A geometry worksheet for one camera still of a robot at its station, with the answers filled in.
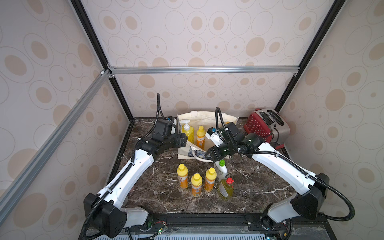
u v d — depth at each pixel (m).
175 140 0.67
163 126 0.56
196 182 0.67
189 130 0.85
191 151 0.77
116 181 0.42
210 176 0.69
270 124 0.90
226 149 0.61
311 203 0.39
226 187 0.71
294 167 0.44
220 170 0.78
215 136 0.66
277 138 0.88
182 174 0.71
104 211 0.38
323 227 0.73
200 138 0.87
